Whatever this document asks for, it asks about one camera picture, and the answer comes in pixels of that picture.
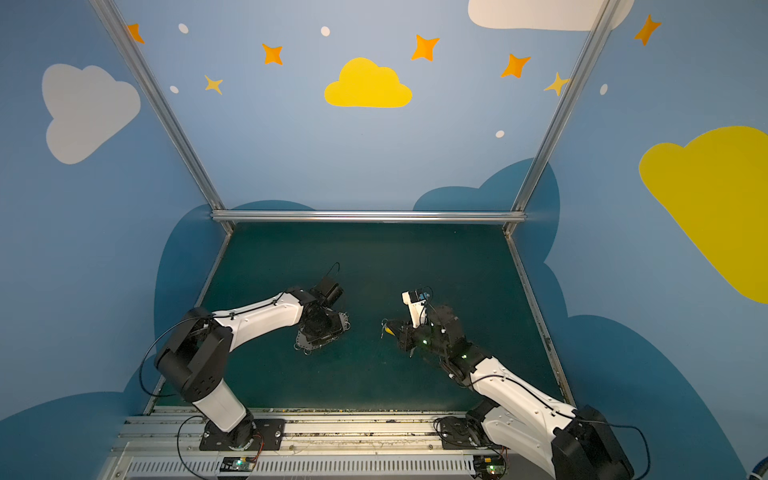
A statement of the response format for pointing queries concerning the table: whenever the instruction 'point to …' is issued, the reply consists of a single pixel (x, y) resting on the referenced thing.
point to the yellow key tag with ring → (386, 329)
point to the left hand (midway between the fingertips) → (343, 336)
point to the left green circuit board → (237, 464)
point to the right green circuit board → (489, 467)
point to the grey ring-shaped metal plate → (306, 346)
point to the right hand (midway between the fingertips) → (390, 320)
